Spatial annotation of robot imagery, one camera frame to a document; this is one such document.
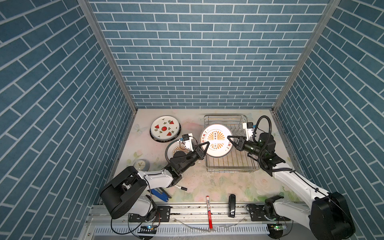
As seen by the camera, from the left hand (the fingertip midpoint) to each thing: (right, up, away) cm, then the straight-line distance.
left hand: (210, 145), depth 75 cm
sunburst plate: (+5, -1, +2) cm, 5 cm away
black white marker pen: (-16, -25, +7) cm, 30 cm away
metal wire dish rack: (+17, -12, +16) cm, 27 cm away
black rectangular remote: (+11, -30, -1) cm, 32 cm away
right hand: (+8, +4, +1) cm, 10 cm away
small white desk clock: (-40, -14, +11) cm, 44 cm away
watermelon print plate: (-30, +7, +30) cm, 43 cm away
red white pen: (-1, -35, -2) cm, 35 cm away
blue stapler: (-28, -27, +5) cm, 39 cm away
